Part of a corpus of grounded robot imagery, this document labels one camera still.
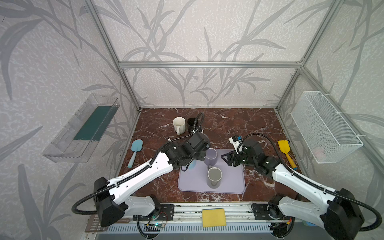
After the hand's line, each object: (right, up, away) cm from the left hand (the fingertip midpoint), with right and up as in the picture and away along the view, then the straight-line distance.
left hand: (204, 146), depth 74 cm
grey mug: (+5, -19, +8) cm, 21 cm away
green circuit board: (-21, -37, -3) cm, 43 cm away
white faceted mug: (-17, +11, +27) cm, 33 cm away
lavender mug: (+4, -8, +11) cm, 14 cm away
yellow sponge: (+4, -34, -3) cm, 34 cm away
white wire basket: (+53, +6, -11) cm, 54 cm away
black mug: (-9, +11, +26) cm, 29 cm away
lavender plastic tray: (-6, -21, +11) cm, 25 cm away
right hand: (+12, -3, +7) cm, 14 cm away
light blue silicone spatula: (-45, -4, +25) cm, 52 cm away
